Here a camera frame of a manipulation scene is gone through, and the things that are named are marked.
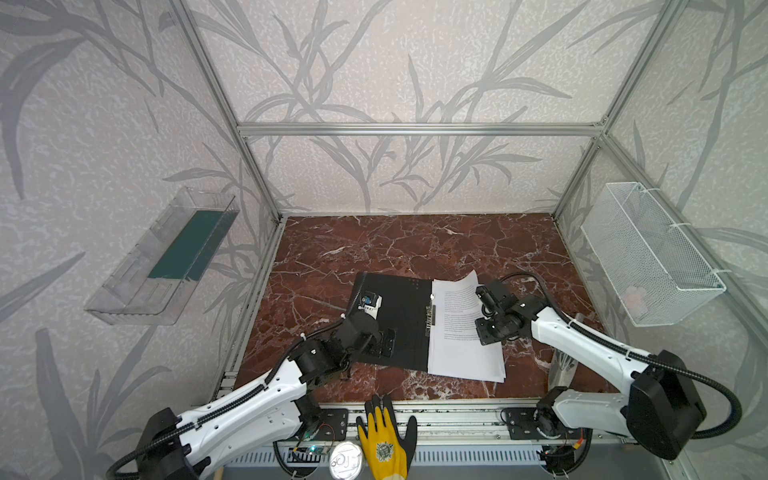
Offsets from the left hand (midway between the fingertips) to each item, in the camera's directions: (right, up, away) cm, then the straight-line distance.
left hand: (388, 320), depth 78 cm
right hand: (+27, -3, +7) cm, 28 cm away
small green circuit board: (-20, -31, -6) cm, 38 cm away
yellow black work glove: (0, -28, -9) cm, 30 cm away
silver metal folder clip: (+12, -3, +13) cm, 18 cm away
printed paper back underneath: (+20, -11, +10) cm, 25 cm away
